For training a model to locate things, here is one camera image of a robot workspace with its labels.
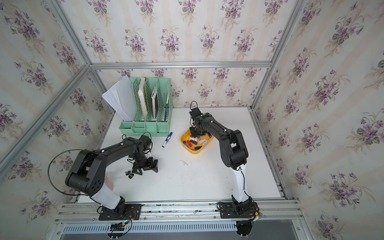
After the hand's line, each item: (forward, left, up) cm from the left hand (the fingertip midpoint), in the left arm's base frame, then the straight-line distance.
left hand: (152, 172), depth 86 cm
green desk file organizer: (+30, +1, +5) cm, 30 cm away
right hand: (+24, -27, +5) cm, 37 cm away
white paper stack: (+41, +23, +20) cm, 52 cm away
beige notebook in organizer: (+44, +2, +17) cm, 47 cm away
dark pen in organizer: (+42, -5, +12) cm, 44 cm away
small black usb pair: (-2, +12, 0) cm, 12 cm away
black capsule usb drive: (+20, -18, +1) cm, 27 cm away
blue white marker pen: (+23, -6, 0) cm, 24 cm away
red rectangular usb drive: (+19, -22, 0) cm, 29 cm away
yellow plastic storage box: (+19, -25, 0) cm, 31 cm away
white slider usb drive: (+23, -24, 0) cm, 34 cm away
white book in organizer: (+41, +9, +22) cm, 47 cm away
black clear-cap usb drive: (+16, -27, 0) cm, 31 cm away
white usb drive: (+21, -30, +1) cm, 37 cm away
